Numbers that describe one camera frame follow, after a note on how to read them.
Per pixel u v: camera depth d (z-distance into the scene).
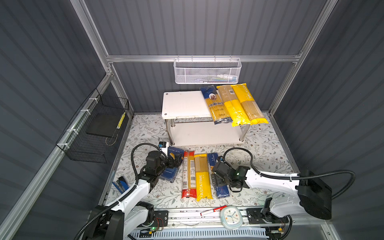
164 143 0.75
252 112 0.70
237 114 0.70
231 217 0.72
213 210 0.75
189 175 0.86
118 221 0.40
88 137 0.72
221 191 0.79
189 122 1.15
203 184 0.83
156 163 0.66
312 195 0.42
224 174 0.63
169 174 0.82
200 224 0.73
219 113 0.71
